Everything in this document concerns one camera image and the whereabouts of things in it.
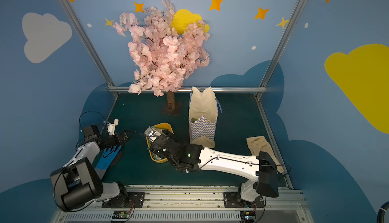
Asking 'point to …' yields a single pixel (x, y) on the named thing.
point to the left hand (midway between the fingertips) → (130, 133)
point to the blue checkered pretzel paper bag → (203, 108)
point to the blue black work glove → (109, 155)
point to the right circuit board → (247, 216)
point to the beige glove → (260, 144)
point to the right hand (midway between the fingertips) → (160, 136)
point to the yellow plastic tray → (155, 157)
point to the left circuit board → (121, 215)
